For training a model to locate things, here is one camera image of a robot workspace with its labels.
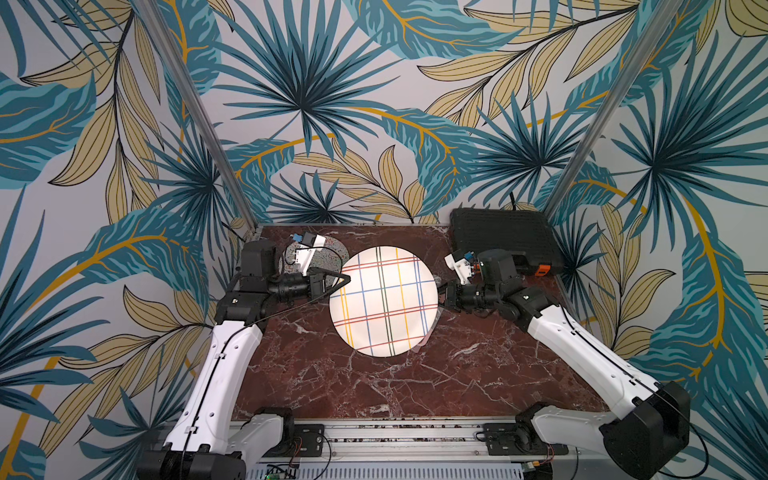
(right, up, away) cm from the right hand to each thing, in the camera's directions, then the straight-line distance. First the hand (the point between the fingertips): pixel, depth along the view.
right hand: (426, 297), depth 73 cm
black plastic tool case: (+42, +18, +35) cm, 58 cm away
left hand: (-19, +4, -7) cm, 21 cm away
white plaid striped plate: (-9, -1, -5) cm, 11 cm away
